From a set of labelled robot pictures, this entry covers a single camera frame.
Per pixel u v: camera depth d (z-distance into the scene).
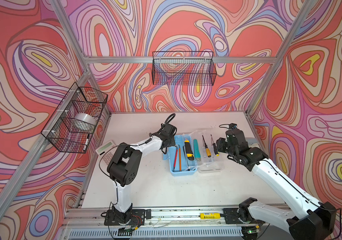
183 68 0.96
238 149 0.57
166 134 0.75
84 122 0.70
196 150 0.88
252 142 0.99
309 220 0.37
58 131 0.67
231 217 0.73
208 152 0.84
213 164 0.81
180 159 0.94
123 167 0.51
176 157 0.95
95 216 0.75
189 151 0.89
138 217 0.72
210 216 0.72
